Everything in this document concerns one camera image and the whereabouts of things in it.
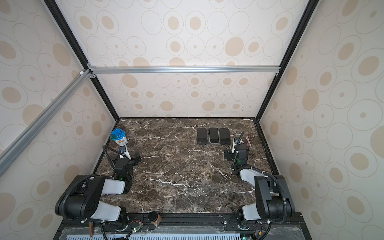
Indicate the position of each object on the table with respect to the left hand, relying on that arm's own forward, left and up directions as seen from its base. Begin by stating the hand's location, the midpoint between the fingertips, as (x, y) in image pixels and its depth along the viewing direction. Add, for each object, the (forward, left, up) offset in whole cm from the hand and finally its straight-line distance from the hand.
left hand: (131, 148), depth 89 cm
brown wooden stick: (-38, +13, -10) cm, 42 cm away
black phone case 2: (+15, -59, -11) cm, 62 cm away
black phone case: (+19, -43, -13) cm, 49 cm away
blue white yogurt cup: (+10, +12, -2) cm, 16 cm away
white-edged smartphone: (+20, -52, -13) cm, 57 cm away
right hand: (+3, -64, -5) cm, 64 cm away
